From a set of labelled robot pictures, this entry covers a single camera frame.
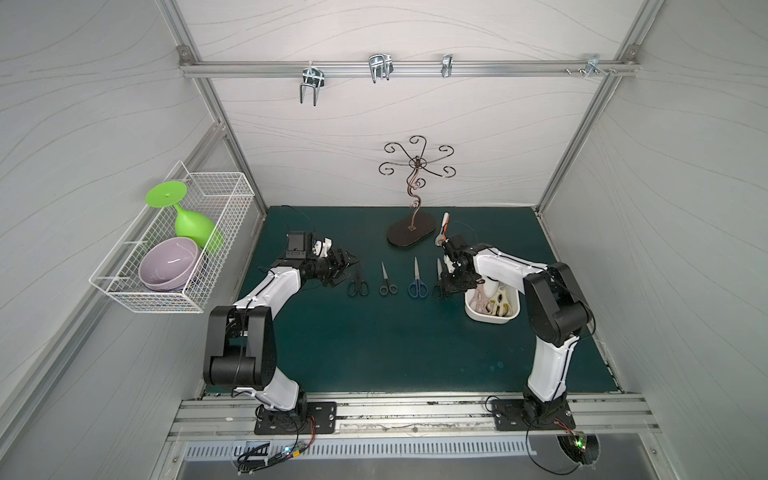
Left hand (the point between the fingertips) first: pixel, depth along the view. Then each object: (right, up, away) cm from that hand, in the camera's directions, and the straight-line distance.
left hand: (356, 264), depth 87 cm
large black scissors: (-1, -8, +11) cm, 14 cm away
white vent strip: (+6, -42, -17) cm, 46 cm away
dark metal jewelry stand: (+21, +12, +26) cm, 35 cm away
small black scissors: (+10, -9, +11) cm, 17 cm away
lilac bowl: (-37, +3, -25) cm, 45 cm away
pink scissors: (+39, -12, +7) cm, 41 cm away
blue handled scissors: (+19, -9, +10) cm, 23 cm away
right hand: (+31, -8, +10) cm, 33 cm away
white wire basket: (-36, +19, -7) cm, 41 cm away
